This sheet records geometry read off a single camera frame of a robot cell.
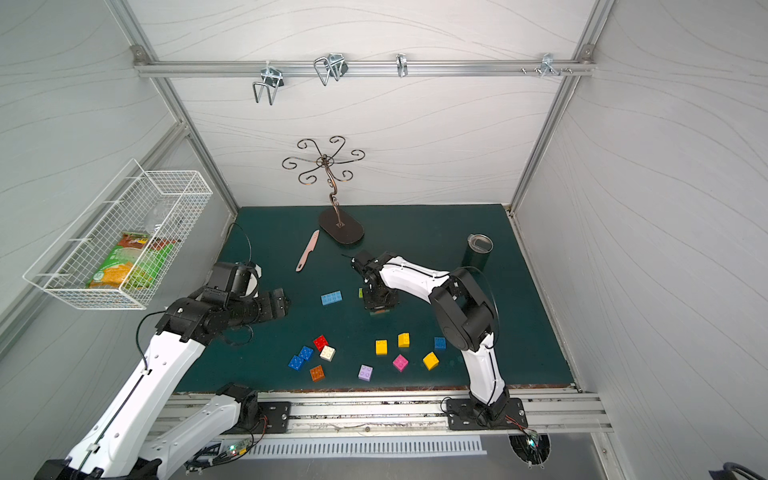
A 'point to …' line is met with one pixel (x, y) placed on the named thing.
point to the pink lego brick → (400, 362)
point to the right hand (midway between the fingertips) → (378, 306)
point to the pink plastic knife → (309, 250)
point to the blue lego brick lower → (296, 363)
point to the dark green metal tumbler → (477, 250)
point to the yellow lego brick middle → (404, 340)
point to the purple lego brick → (365, 372)
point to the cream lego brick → (327, 353)
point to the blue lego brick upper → (306, 353)
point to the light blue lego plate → (331, 298)
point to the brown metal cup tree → (339, 224)
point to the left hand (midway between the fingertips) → (275, 306)
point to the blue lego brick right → (440, 343)
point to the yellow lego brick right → (430, 360)
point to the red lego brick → (321, 342)
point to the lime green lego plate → (360, 292)
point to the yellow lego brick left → (381, 347)
